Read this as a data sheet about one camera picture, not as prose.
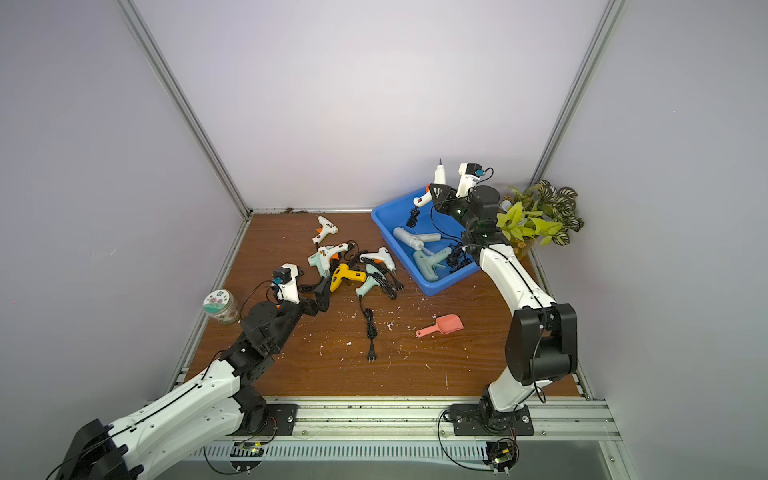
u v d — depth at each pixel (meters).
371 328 0.89
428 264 0.99
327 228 1.14
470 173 0.71
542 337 0.45
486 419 0.66
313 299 0.69
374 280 0.97
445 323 0.89
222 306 0.86
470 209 0.65
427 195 0.81
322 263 1.00
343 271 1.00
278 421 0.73
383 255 1.05
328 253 1.03
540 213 0.93
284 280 0.63
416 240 1.03
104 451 0.44
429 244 1.06
